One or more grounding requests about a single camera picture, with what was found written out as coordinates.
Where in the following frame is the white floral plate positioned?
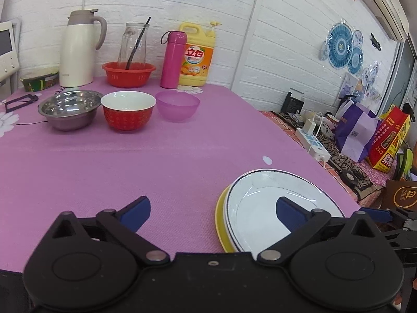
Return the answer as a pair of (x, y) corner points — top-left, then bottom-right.
(223, 169), (344, 256)

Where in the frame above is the red white bowl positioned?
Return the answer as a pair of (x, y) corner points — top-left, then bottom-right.
(100, 91), (156, 131)

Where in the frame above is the stainless steel bowl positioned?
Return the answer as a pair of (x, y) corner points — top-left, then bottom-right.
(38, 91), (103, 131)

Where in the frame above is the purple plastic bowl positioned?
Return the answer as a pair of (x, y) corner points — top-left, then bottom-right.
(156, 91), (200, 122)

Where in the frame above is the plaid table cover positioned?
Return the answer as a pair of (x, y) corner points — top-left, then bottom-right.
(260, 110), (392, 203)

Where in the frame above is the brown paper bag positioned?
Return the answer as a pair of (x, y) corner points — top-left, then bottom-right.
(381, 180), (417, 211)

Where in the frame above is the brown patterned cloth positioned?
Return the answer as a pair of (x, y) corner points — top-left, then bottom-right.
(264, 112), (384, 207)

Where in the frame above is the white power strip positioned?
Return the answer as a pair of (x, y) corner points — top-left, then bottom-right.
(296, 128), (331, 162)

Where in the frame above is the yellow plate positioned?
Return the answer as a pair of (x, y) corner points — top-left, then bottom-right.
(214, 186), (238, 253)

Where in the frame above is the purple floral tablecloth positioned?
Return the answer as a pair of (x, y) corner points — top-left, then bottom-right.
(1, 85), (358, 272)

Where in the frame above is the white charger plug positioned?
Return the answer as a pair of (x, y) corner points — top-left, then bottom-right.
(303, 111), (323, 134)

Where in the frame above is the purple paper bag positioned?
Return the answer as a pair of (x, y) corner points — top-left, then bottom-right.
(334, 100), (380, 162)

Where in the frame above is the black box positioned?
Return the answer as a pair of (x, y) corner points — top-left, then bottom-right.
(281, 88), (305, 114)

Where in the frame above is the red yellow gift bag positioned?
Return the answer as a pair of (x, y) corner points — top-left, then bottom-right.
(367, 105), (411, 172)

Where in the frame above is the red plastic colander basket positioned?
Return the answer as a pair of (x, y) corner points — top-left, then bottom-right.
(102, 62), (156, 88)

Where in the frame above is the instant noodle bowl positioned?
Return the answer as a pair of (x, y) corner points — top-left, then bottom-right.
(20, 67), (59, 93)

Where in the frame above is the pink thermos bottle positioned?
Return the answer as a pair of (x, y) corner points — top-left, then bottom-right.
(160, 31), (187, 89)

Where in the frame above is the cream thermos jug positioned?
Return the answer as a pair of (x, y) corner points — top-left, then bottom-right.
(59, 9), (107, 88)

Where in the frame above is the black stirring stick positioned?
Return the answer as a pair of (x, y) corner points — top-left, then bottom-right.
(124, 16), (151, 69)

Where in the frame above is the glass pitcher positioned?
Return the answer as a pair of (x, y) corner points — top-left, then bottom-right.
(117, 23), (149, 69)

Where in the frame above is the yellow detergent bottle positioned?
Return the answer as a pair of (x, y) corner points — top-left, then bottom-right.
(179, 21), (222, 87)

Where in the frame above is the white water dispenser machine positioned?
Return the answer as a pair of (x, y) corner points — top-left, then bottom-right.
(0, 19), (21, 100)

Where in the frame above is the white air conditioner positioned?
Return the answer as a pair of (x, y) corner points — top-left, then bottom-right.
(363, 0), (409, 43)

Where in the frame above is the black triangular frame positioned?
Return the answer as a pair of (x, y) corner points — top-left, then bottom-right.
(4, 94), (39, 113)

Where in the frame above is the blue wall fan decoration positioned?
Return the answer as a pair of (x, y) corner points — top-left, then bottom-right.
(318, 22), (364, 75)

